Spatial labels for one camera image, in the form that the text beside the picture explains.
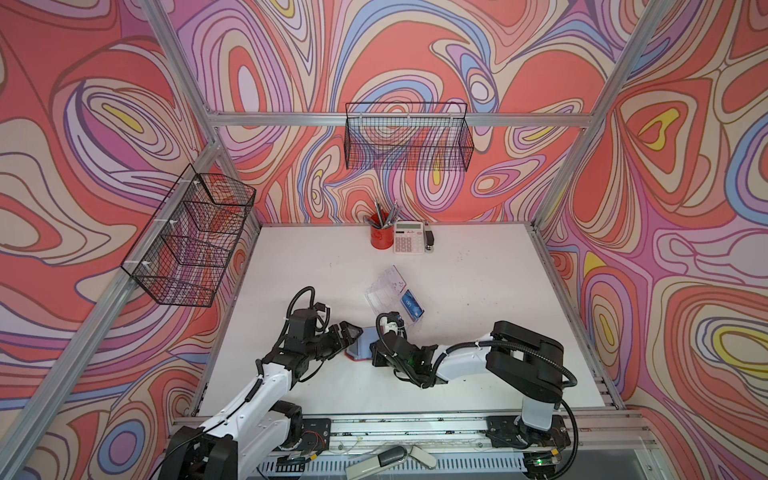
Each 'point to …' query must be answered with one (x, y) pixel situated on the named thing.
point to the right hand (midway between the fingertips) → (374, 354)
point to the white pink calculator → (408, 238)
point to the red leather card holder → (359, 350)
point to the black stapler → (429, 237)
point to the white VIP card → (393, 278)
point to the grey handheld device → (388, 458)
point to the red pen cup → (382, 238)
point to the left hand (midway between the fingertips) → (361, 334)
